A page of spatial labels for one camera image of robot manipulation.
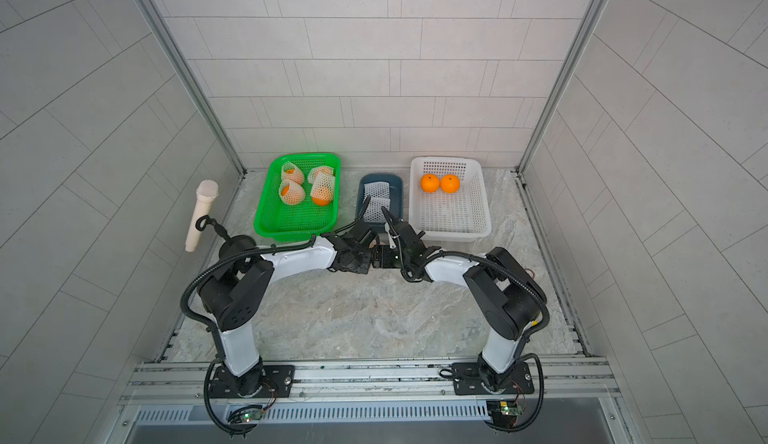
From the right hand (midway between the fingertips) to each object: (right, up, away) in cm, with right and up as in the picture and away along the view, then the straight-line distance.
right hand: (377, 256), depth 91 cm
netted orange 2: (-20, +24, +11) cm, 33 cm away
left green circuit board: (-27, -30, -26) cm, 48 cm away
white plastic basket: (+24, +18, +17) cm, 35 cm away
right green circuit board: (+32, -31, -23) cm, 50 cm away
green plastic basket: (-33, +10, +10) cm, 36 cm away
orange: (+18, +23, +17) cm, 34 cm away
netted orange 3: (-30, +20, +8) cm, 37 cm away
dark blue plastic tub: (+6, +18, +16) cm, 24 cm away
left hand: (-3, -3, +3) cm, 5 cm away
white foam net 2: (0, +14, -8) cm, 17 cm away
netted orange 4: (+25, +23, +16) cm, 38 cm away
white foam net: (-1, +20, +14) cm, 25 cm away
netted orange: (-32, +27, +16) cm, 45 cm away
